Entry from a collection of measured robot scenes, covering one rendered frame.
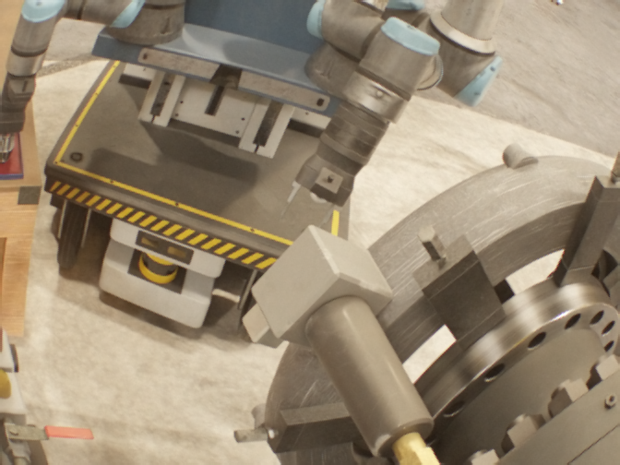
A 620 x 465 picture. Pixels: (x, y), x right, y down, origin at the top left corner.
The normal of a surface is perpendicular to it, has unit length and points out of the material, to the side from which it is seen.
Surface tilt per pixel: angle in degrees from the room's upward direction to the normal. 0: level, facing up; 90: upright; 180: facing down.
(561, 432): 44
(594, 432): 37
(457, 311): 90
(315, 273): 67
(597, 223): 90
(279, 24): 90
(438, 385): 74
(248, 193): 0
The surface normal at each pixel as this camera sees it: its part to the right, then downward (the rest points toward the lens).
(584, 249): 0.37, 0.66
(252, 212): 0.34, -0.75
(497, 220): 0.00, -0.14
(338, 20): -0.29, 0.10
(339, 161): -0.11, 0.33
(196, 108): -0.07, 0.58
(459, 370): -0.63, -0.33
